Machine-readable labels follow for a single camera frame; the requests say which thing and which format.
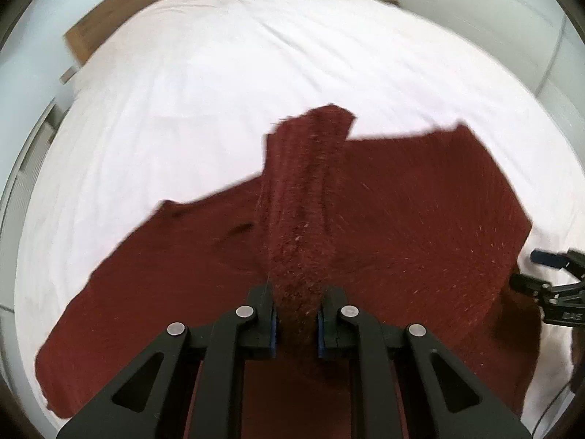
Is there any black cable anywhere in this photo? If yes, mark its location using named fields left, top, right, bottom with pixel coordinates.
left=531, top=380, right=577, bottom=435

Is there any white bed sheet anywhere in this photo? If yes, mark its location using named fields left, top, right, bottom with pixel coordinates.
left=14, top=0, right=584, bottom=431

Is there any white wardrobe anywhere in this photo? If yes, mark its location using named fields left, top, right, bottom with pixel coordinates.
left=365, top=0, right=585, bottom=115

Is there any white shelf unit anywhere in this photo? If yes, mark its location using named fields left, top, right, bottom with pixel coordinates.
left=0, top=99, right=71, bottom=313

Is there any dark red knitted sweater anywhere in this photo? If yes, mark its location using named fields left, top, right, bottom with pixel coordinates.
left=35, top=105, right=540, bottom=438

